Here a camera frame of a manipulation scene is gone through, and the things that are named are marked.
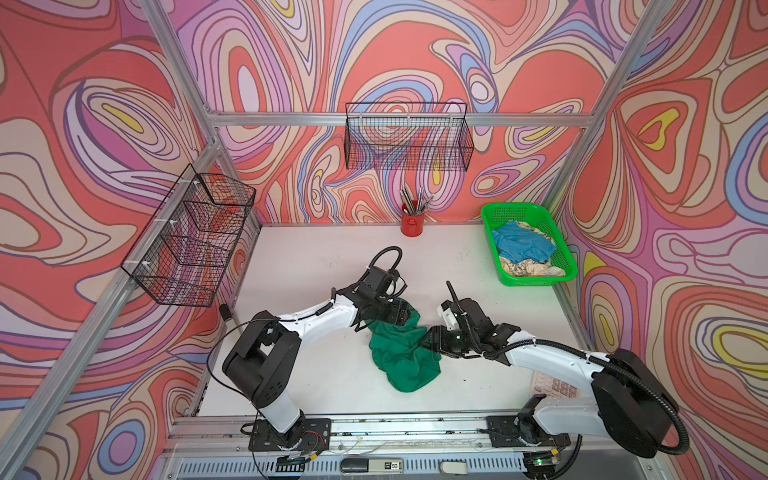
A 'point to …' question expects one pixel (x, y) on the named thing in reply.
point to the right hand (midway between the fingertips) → (429, 351)
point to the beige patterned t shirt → (532, 268)
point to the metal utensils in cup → (414, 207)
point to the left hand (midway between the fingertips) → (406, 311)
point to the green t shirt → (400, 352)
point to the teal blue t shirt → (515, 244)
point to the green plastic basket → (535, 215)
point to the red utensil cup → (411, 225)
